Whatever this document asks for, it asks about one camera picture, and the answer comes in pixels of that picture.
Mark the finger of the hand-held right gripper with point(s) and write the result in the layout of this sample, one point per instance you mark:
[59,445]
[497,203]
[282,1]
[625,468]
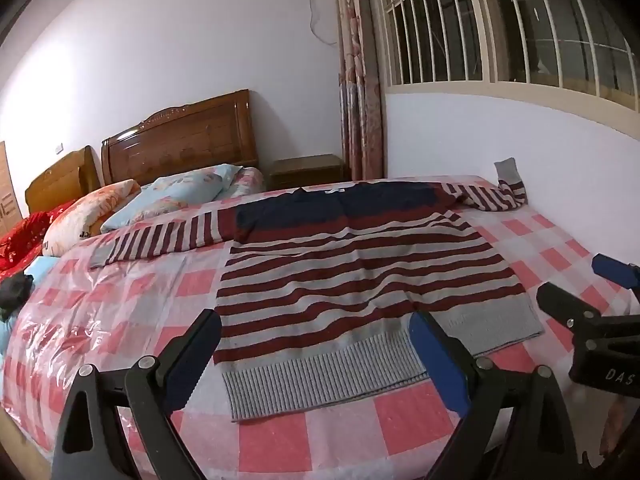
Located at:
[562,302]
[617,271]

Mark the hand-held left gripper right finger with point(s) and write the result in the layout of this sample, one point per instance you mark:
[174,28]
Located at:
[440,365]

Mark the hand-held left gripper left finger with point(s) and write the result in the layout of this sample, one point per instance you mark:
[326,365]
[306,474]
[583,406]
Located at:
[186,372]

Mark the red grey striped sweater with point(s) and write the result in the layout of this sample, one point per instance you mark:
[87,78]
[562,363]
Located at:
[350,270]

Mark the person's right hand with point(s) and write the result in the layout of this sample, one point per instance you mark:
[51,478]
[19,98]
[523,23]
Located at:
[617,422]

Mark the bed with pink checkered sheet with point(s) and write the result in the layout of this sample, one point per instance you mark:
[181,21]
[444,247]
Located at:
[150,305]

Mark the blue floral pillow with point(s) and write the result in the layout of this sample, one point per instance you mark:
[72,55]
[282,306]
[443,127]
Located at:
[170,195]

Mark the orange floral pillow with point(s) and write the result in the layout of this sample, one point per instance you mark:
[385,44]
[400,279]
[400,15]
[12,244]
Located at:
[85,215]

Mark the black cloth item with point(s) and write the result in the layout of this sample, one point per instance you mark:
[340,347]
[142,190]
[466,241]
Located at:
[14,292]

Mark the pink floral pillow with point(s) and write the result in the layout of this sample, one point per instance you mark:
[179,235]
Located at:
[249,180]

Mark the red blanket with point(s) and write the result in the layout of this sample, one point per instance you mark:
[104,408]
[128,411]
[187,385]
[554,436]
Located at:
[22,240]

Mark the small wooden headboard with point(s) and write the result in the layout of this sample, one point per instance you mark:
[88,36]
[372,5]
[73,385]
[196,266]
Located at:
[60,180]

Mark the large wooden headboard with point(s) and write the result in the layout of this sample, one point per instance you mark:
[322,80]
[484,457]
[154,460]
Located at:
[185,140]

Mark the wooden nightstand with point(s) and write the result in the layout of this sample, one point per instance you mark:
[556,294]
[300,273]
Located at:
[305,172]

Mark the wooden cabinet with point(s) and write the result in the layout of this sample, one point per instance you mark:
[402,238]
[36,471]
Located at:
[7,190]

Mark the window with white grille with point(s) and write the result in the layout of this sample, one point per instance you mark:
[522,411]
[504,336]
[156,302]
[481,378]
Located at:
[500,20]

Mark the pink floral curtain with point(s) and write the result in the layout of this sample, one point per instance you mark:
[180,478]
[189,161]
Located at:
[357,85]

